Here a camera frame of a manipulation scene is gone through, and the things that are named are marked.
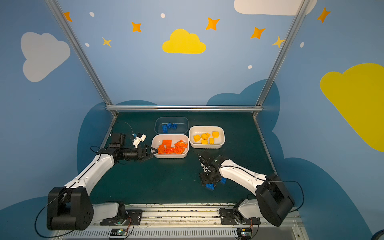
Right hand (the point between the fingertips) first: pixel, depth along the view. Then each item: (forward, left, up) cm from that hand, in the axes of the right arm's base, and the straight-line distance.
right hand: (207, 179), depth 84 cm
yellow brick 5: (+34, -6, -3) cm, 35 cm away
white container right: (+36, +9, -1) cm, 37 cm away
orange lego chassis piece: (+19, +20, -2) cm, 28 cm away
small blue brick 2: (+40, +29, -1) cm, 49 cm away
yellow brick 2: (+32, +1, -3) cm, 32 cm away
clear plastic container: (+40, +27, -1) cm, 48 cm away
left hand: (+8, +29, +13) cm, 33 cm away
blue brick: (-10, -5, +26) cm, 28 cm away
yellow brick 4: (+29, -4, -3) cm, 29 cm away
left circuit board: (-27, +43, -3) cm, 51 cm away
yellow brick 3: (+28, +2, -4) cm, 28 cm away
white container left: (+25, +34, 0) cm, 42 cm away
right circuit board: (-24, -19, -5) cm, 31 cm away
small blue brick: (+40, +25, -2) cm, 47 cm away
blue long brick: (+37, +31, -2) cm, 49 cm away
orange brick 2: (+24, +18, -2) cm, 30 cm away
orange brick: (+26, +28, -4) cm, 38 cm away
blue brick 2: (-3, -2, -3) cm, 5 cm away
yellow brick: (+30, +7, -2) cm, 31 cm away
